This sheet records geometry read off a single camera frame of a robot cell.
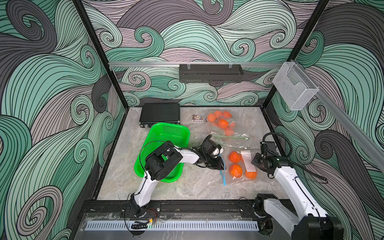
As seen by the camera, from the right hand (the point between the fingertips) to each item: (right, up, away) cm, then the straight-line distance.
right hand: (257, 161), depth 83 cm
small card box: (-32, +25, +28) cm, 49 cm away
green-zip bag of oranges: (-16, +21, +15) cm, 30 cm away
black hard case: (-67, +29, +30) cm, 79 cm away
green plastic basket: (-61, +15, +13) cm, 64 cm away
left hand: (-18, -4, +3) cm, 18 cm away
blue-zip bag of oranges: (-11, -2, 0) cm, 11 cm away
